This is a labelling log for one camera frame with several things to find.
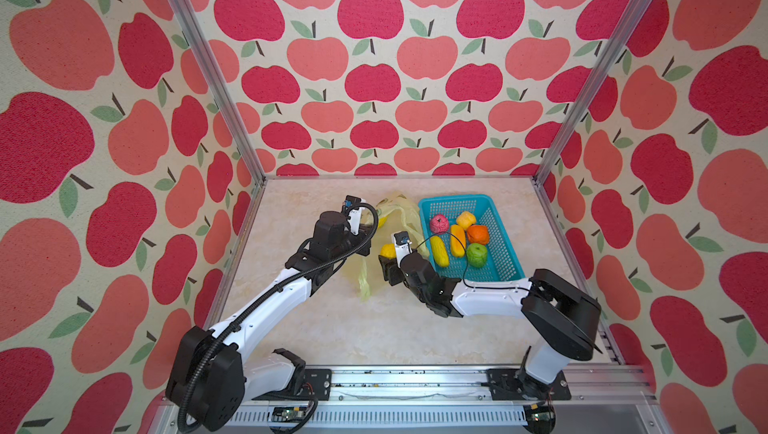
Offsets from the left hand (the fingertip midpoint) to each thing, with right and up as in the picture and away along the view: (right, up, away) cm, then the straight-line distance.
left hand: (378, 229), depth 80 cm
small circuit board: (-22, -45, -9) cm, 50 cm away
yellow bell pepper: (+30, +2, +22) cm, 37 cm away
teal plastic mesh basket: (+38, -11, +11) cm, 41 cm away
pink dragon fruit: (+20, 0, +21) cm, 29 cm away
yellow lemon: (+3, -7, +3) cm, 8 cm away
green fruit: (+31, -9, +12) cm, 34 cm away
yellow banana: (+19, -8, +15) cm, 26 cm away
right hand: (+4, -7, +6) cm, 10 cm away
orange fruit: (+33, -3, +18) cm, 38 cm away
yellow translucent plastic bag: (+5, +4, +6) cm, 8 cm away
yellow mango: (+25, -8, +15) cm, 31 cm away
